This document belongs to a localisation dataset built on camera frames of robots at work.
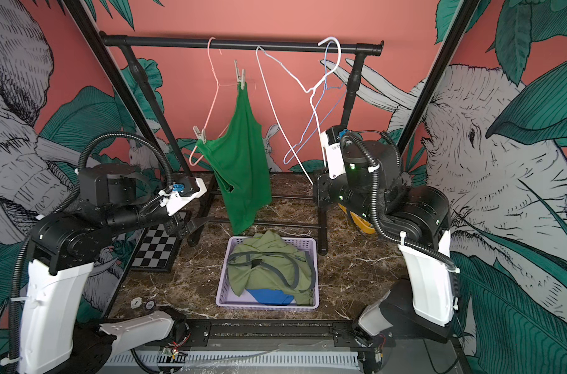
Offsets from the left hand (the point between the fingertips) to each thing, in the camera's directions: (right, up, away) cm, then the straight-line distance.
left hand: (202, 195), depth 55 cm
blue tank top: (+14, -36, +25) cm, 46 cm away
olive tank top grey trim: (+13, -23, +25) cm, 37 cm away
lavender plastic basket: (-1, -37, +27) cm, 46 cm away
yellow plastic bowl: (+52, -13, +41) cm, 67 cm away
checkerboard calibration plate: (-32, -22, +36) cm, 53 cm away
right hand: (+26, +6, -4) cm, 27 cm away
